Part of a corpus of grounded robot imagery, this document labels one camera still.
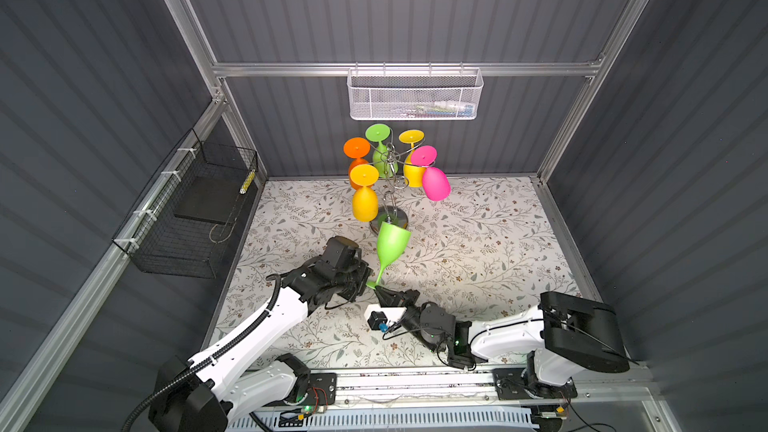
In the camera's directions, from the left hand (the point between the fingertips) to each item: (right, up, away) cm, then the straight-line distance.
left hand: (378, 270), depth 78 cm
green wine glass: (+4, +7, -4) cm, 9 cm away
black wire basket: (-48, +12, -6) cm, 50 cm away
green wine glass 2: (+1, +30, +13) cm, 33 cm away
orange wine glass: (-6, +33, +4) cm, 34 cm away
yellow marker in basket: (-36, +24, +4) cm, 44 cm away
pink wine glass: (+17, +24, +10) cm, 30 cm away
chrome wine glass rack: (+6, +28, +21) cm, 35 cm away
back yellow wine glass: (+11, +26, +13) cm, 32 cm away
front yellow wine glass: (-4, +18, +4) cm, 19 cm away
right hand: (+2, -3, -5) cm, 6 cm away
